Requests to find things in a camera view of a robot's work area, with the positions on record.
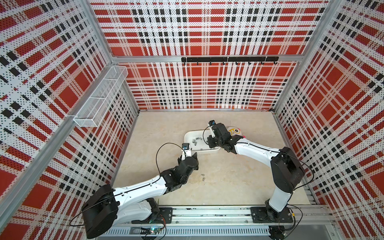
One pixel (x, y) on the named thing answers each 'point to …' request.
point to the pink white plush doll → (234, 130)
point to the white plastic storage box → (197, 140)
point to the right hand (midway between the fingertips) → (212, 137)
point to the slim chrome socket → (195, 142)
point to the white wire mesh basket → (90, 115)
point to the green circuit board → (151, 230)
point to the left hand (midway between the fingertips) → (195, 153)
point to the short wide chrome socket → (193, 140)
